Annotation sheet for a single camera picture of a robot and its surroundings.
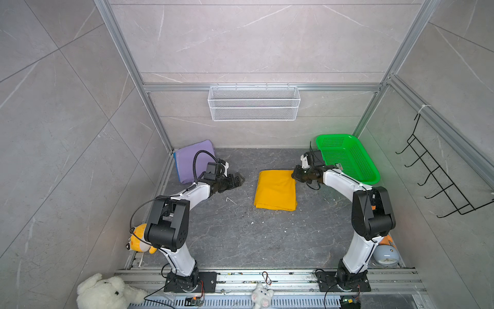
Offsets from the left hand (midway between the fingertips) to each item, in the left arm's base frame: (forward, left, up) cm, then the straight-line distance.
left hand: (240, 178), depth 94 cm
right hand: (+3, -28, -1) cm, 28 cm away
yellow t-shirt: (-3, -18, -5) cm, 19 cm away
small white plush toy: (-49, -8, -5) cm, 49 cm away
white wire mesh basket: (+34, -8, +21) cm, 40 cm away
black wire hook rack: (-17, -72, +22) cm, 77 cm away
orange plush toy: (-30, -63, -7) cm, 70 cm away
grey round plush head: (-37, -57, -3) cm, 68 cm away
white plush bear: (-47, +41, +12) cm, 64 cm away
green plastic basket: (+23, -67, -10) cm, 71 cm away
